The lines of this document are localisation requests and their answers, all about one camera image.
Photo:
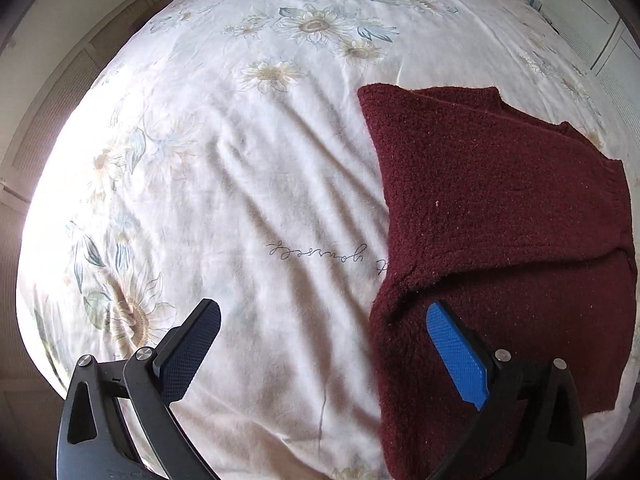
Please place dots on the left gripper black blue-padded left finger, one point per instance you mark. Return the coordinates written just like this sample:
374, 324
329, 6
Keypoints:
94, 441

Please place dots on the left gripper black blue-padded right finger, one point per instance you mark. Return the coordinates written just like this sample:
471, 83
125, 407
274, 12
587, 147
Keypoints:
527, 422

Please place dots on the maroon knit sweater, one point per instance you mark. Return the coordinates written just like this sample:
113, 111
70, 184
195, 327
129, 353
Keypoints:
523, 228

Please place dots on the white floral bed sheet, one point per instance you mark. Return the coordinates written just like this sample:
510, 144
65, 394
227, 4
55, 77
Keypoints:
222, 154

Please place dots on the white wardrobe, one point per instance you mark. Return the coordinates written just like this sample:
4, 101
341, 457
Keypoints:
597, 33

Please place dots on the white wall panelling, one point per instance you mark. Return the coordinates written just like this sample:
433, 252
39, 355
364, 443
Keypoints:
60, 94

